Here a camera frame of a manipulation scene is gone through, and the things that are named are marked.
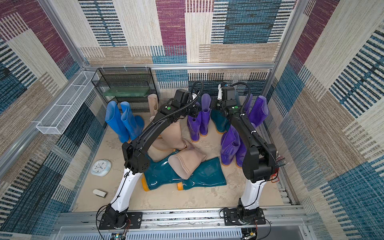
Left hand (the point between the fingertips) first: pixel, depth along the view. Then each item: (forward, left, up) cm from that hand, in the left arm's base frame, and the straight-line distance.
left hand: (202, 108), depth 86 cm
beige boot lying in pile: (-27, +9, -12) cm, 31 cm away
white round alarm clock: (-24, +59, -23) cm, 68 cm away
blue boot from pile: (-1, +42, -13) cm, 44 cm away
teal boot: (0, -13, -14) cm, 19 cm away
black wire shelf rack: (+28, +48, -4) cm, 56 cm away
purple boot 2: (-22, -20, -14) cm, 33 cm away
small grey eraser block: (-38, +55, -24) cm, 71 cm away
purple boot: (-25, -13, -3) cm, 28 cm away
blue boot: (-8, +48, 0) cm, 49 cm away
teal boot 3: (-27, -3, -27) cm, 38 cm away
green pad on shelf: (+13, +46, +2) cm, 48 cm away
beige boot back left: (+8, +30, -2) cm, 31 cm away
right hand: (+4, -8, 0) cm, 9 cm away
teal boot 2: (-32, +23, -18) cm, 43 cm away
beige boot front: (-15, +17, -9) cm, 24 cm away
